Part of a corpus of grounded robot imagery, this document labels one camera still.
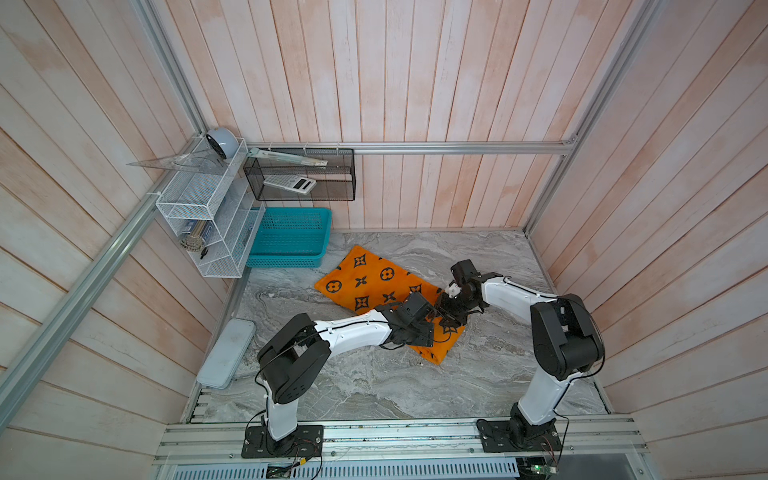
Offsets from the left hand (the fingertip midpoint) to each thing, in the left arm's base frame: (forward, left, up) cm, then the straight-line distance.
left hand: (421, 340), depth 87 cm
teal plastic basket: (+45, +48, -4) cm, 66 cm away
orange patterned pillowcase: (+24, +17, -3) cm, 29 cm away
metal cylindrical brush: (+16, +61, +26) cm, 68 cm away
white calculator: (+45, +41, +22) cm, 65 cm away
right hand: (+9, -4, -1) cm, 10 cm away
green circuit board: (-31, -27, -3) cm, 41 cm away
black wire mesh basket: (+54, +29, +17) cm, 64 cm away
